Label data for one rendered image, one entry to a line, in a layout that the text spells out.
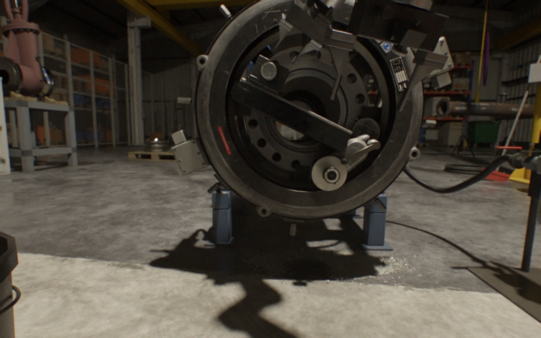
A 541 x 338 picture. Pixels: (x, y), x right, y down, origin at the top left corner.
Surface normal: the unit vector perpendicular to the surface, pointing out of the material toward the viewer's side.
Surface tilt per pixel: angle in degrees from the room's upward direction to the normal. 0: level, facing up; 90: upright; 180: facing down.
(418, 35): 135
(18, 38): 91
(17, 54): 83
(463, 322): 0
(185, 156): 90
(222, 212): 90
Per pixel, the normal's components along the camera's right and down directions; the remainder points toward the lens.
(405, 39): 0.04, 0.79
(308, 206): -0.04, 0.12
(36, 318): 0.01, -0.99
